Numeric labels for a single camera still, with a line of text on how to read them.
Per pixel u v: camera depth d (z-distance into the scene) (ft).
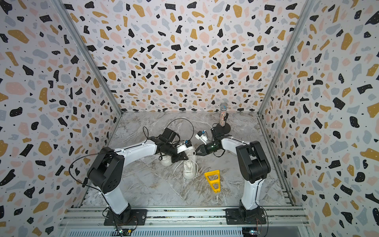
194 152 2.87
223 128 3.80
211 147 2.71
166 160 2.90
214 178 2.87
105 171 1.56
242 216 2.17
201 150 2.79
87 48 2.79
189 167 2.87
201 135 2.85
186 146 2.57
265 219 2.41
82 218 2.45
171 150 2.54
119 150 1.71
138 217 2.41
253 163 1.68
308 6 2.33
